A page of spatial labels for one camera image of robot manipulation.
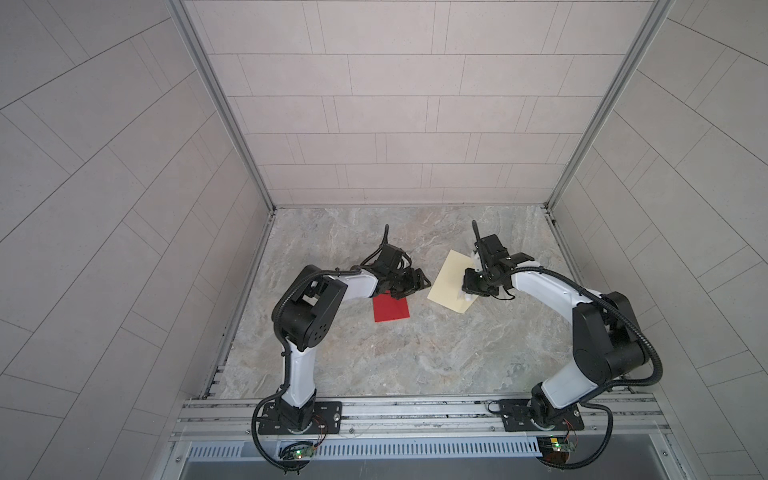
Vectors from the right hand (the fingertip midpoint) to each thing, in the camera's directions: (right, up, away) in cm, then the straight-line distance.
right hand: (461, 287), depth 90 cm
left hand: (-9, +1, +3) cm, 10 cm away
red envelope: (-22, -6, 0) cm, 23 cm away
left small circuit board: (-41, -31, -25) cm, 57 cm away
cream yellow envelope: (-3, -2, +4) cm, 5 cm away
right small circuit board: (+17, -33, -22) cm, 43 cm away
